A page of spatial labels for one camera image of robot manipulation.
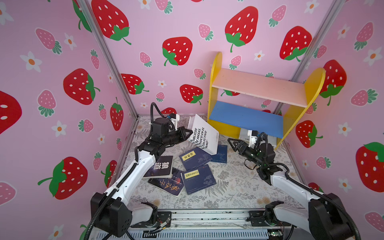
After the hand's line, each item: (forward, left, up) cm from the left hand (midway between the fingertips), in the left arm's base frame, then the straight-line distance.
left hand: (193, 131), depth 74 cm
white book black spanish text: (+3, -6, -7) cm, 10 cm away
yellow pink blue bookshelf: (+26, -26, -18) cm, 41 cm away
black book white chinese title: (-8, +19, -26) cm, 33 cm away
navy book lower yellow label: (-14, -2, -28) cm, 32 cm away
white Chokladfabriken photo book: (+11, -53, -23) cm, 59 cm away
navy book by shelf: (+3, -18, -29) cm, 34 cm away
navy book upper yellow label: (0, 0, -28) cm, 28 cm away
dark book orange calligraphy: (-18, +11, -28) cm, 35 cm away
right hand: (-2, -19, -7) cm, 21 cm away
